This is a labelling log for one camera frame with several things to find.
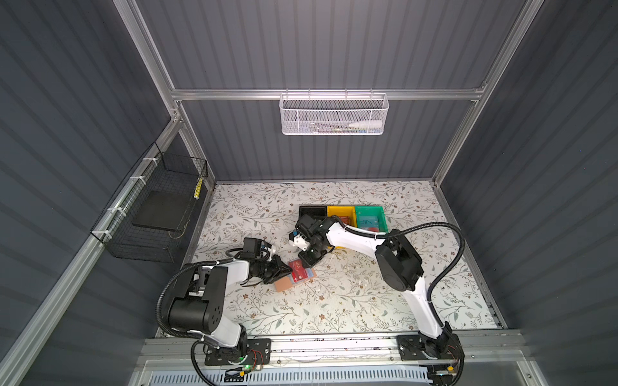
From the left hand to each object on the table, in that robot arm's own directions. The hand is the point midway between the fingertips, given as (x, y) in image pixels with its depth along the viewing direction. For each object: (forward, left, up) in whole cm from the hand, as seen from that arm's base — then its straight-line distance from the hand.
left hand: (293, 272), depth 89 cm
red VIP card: (+1, -2, -1) cm, 2 cm away
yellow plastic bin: (+26, -22, +1) cm, 34 cm away
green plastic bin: (+25, -34, 0) cm, 42 cm away
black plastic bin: (+28, -9, +1) cm, 29 cm away
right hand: (+4, -5, 0) cm, 6 cm away
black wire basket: (+22, +44, +31) cm, 59 cm away
